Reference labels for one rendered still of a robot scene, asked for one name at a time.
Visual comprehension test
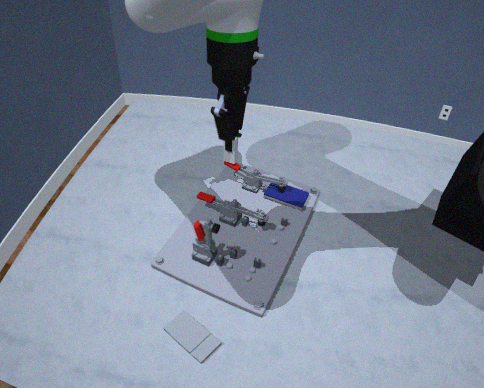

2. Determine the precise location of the grey toggle clamp with red handle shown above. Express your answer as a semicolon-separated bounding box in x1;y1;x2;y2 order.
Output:
191;218;220;267

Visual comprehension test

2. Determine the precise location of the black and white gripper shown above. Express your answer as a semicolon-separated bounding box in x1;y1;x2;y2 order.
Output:
211;67;252;164

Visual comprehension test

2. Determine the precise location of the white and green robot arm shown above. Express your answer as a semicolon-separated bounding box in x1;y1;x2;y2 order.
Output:
125;0;265;71

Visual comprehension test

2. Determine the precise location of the blue rectangular plate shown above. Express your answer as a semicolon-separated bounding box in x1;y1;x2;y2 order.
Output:
264;183;309;210

